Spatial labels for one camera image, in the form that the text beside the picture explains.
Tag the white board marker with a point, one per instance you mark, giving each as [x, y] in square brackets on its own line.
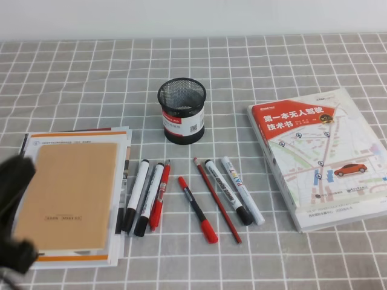
[242, 213]

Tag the red cap black pen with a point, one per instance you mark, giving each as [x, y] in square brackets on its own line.
[205, 225]

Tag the white marker black cap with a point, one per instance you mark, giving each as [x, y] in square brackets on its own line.
[131, 209]

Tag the self-driving technology book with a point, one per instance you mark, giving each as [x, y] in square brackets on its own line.
[328, 163]

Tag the red pencil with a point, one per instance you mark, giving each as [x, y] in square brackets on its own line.
[218, 202]

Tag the tan kraft classic notebook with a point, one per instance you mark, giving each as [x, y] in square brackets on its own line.
[66, 206]

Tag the clear grey pen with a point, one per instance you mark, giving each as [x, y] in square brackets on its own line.
[144, 196]

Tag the grey checked tablecloth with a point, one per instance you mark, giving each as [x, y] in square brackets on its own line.
[82, 84]

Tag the white orange striped booklet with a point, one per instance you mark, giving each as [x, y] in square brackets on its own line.
[69, 209]

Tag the white whiteboard marker left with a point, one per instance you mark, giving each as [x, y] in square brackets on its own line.
[143, 220]

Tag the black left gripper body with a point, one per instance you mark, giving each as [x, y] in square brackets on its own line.
[16, 174]

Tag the red gel pen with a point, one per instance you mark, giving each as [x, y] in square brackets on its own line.
[158, 204]

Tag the white paint marker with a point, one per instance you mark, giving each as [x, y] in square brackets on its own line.
[243, 191]

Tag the black mesh pen holder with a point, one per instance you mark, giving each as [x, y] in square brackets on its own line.
[182, 106]

